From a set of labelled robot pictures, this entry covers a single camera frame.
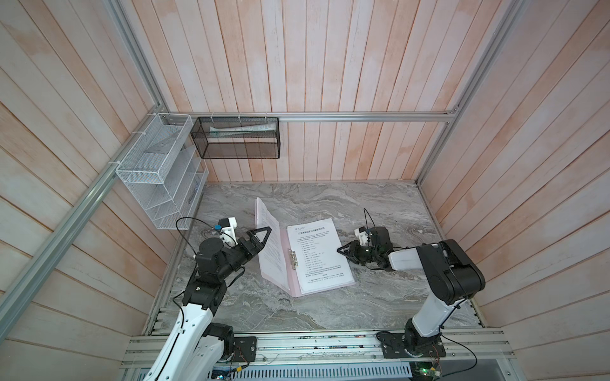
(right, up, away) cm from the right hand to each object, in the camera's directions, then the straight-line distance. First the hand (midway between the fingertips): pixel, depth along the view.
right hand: (339, 250), depth 95 cm
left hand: (-26, +8, -23) cm, 35 cm away
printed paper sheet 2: (-7, -4, -2) cm, 8 cm away
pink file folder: (-18, -10, -7) cm, 22 cm away
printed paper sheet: (-25, -2, -16) cm, 30 cm away
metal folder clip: (-19, -3, -1) cm, 19 cm away
